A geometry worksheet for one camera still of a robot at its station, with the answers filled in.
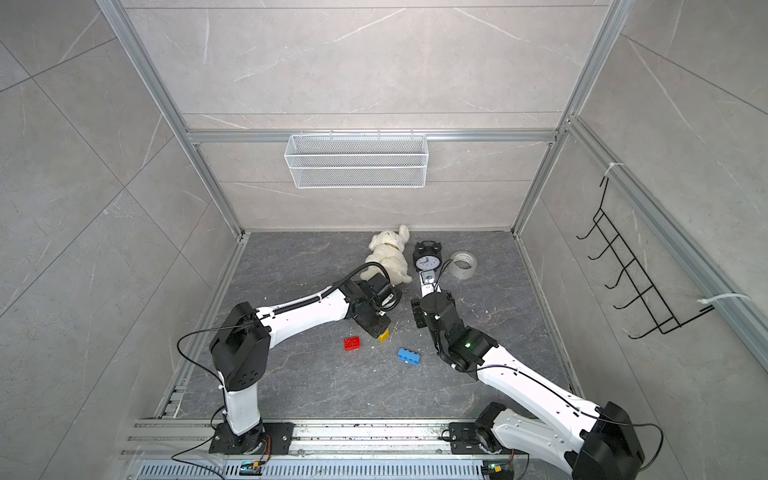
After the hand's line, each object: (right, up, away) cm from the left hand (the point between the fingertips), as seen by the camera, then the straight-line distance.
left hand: (384, 323), depth 87 cm
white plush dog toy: (+1, +20, +12) cm, 23 cm away
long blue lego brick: (+7, -9, -1) cm, 12 cm away
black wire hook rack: (+58, +16, -19) cm, 63 cm away
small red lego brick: (-10, -6, +1) cm, 12 cm away
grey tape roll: (+28, +14, +22) cm, 39 cm away
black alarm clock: (+15, +20, +15) cm, 29 cm away
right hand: (+12, +10, -8) cm, 18 cm away
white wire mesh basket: (-10, +53, +14) cm, 55 cm away
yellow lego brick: (-1, -5, +3) cm, 6 cm away
